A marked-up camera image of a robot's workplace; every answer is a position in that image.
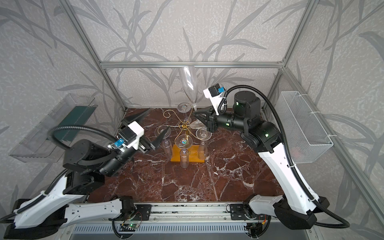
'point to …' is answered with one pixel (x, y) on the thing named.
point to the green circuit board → (130, 226)
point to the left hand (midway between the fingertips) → (160, 113)
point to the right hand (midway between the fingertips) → (195, 108)
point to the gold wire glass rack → (183, 125)
